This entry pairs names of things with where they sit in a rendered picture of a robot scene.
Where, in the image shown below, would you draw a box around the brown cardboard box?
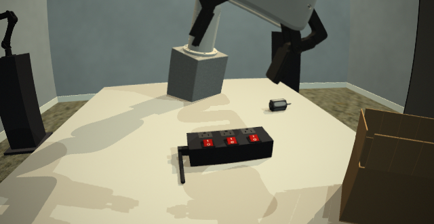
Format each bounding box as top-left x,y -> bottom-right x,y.
339,108 -> 434,224

